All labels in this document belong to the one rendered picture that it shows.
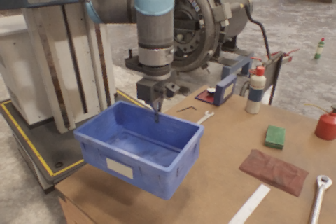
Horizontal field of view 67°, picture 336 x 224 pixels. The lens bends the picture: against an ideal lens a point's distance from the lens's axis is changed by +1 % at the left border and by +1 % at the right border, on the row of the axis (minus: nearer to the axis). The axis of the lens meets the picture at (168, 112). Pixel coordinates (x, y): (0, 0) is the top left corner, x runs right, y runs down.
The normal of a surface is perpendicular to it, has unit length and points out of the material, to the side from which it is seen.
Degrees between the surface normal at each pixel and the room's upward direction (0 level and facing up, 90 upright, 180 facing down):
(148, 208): 0
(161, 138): 90
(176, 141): 90
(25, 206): 0
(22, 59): 90
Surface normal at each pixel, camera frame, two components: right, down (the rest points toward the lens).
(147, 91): -0.50, 0.47
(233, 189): 0.00, -0.85
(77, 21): 0.67, 0.39
